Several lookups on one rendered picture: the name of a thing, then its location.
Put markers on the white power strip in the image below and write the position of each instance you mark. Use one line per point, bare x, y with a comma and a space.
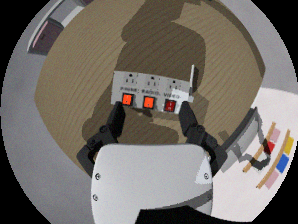
151, 92

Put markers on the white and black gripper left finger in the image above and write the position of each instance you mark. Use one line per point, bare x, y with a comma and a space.
106, 132

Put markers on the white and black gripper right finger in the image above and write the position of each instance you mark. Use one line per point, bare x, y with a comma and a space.
196, 134

